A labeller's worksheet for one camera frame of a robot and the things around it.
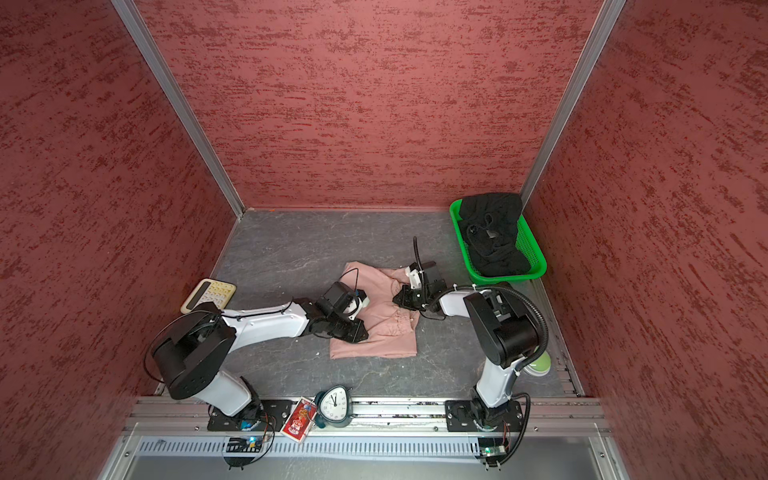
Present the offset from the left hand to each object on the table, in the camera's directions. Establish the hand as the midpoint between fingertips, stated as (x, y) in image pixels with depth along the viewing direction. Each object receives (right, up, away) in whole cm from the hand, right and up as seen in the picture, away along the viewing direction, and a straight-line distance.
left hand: (364, 341), depth 86 cm
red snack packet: (-15, -15, -14) cm, 25 cm away
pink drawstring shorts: (+8, +4, 0) cm, 9 cm away
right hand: (+8, +9, +9) cm, 15 cm away
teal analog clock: (-6, -12, -13) cm, 19 cm away
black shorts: (+45, +36, +24) cm, 62 cm away
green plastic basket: (+56, +31, +20) cm, 67 cm away
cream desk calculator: (-51, +13, +9) cm, 54 cm away
